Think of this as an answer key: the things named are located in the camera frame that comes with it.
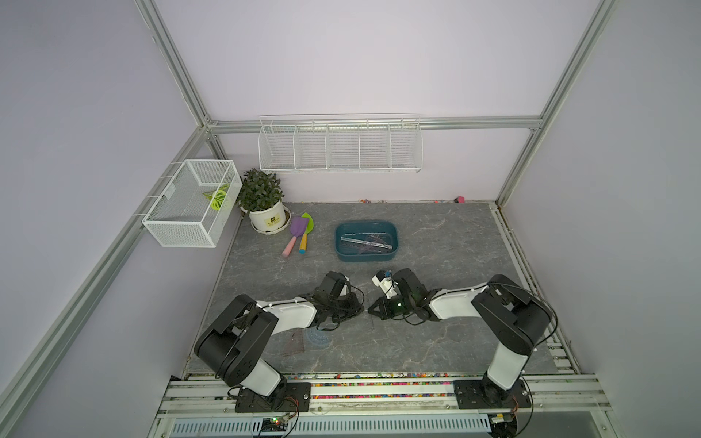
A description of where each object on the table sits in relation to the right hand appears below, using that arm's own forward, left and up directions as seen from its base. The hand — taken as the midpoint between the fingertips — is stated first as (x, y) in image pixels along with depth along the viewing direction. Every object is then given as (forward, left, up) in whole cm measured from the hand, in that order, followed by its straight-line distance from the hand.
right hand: (369, 309), depth 89 cm
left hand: (-1, +2, +1) cm, 2 cm away
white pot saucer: (+40, +33, 0) cm, 52 cm away
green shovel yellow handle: (+27, +25, +1) cm, 37 cm away
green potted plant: (+37, +39, +19) cm, 57 cm away
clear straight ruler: (+27, 0, 0) cm, 27 cm away
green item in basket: (+24, +46, +29) cm, 59 cm away
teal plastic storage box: (+33, -8, 0) cm, 34 cm away
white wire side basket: (+23, +53, +26) cm, 64 cm away
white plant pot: (+34, +39, +7) cm, 52 cm away
